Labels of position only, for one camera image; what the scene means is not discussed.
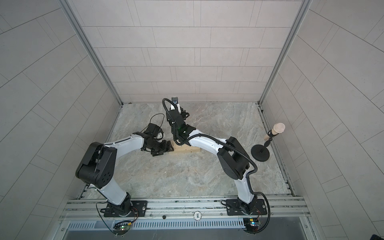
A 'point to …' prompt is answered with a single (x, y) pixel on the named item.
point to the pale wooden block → (185, 148)
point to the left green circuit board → (124, 227)
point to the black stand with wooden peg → (261, 152)
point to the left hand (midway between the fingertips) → (171, 149)
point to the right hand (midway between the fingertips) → (174, 104)
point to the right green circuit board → (252, 224)
